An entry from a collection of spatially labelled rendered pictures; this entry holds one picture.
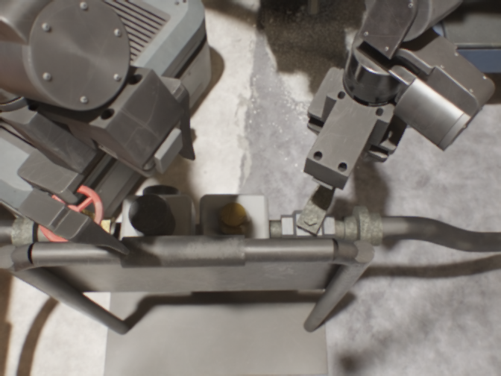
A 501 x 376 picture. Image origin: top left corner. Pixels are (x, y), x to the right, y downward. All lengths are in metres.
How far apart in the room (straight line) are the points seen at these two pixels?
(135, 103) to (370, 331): 0.88
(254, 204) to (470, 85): 0.29
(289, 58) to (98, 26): 1.05
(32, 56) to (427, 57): 0.32
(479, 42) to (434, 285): 0.47
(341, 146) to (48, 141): 0.27
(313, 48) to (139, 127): 1.06
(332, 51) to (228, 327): 0.68
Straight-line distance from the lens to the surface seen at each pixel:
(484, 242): 0.82
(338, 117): 0.53
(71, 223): 0.39
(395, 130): 0.59
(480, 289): 1.19
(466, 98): 0.49
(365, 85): 0.52
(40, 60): 0.28
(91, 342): 1.13
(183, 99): 0.42
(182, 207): 0.66
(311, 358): 1.08
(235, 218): 0.61
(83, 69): 0.29
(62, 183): 0.38
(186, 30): 1.07
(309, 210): 0.65
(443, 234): 0.72
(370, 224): 0.67
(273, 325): 1.08
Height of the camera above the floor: 1.08
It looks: 68 degrees down
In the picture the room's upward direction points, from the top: straight up
